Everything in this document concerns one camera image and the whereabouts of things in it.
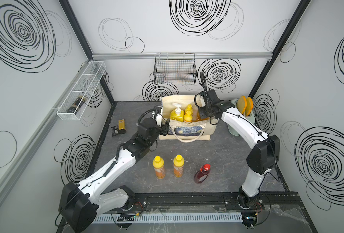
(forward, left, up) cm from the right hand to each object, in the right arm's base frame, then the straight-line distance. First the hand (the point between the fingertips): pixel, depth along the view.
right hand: (204, 110), depth 87 cm
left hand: (-11, +23, +6) cm, 26 cm away
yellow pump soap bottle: (-3, +17, -1) cm, 17 cm away
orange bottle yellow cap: (-1, +9, 0) cm, 9 cm away
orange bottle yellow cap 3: (-33, +15, -2) cm, 37 cm away
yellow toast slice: (+7, -25, -1) cm, 26 cm away
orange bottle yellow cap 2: (-5, +10, -1) cm, 11 cm away
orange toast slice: (+4, -28, 0) cm, 28 cm away
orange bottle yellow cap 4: (-33, +25, -1) cm, 42 cm away
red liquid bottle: (-35, +4, -8) cm, 37 cm away
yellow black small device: (-4, +57, -17) cm, 59 cm away
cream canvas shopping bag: (-13, +3, -3) cm, 13 cm away
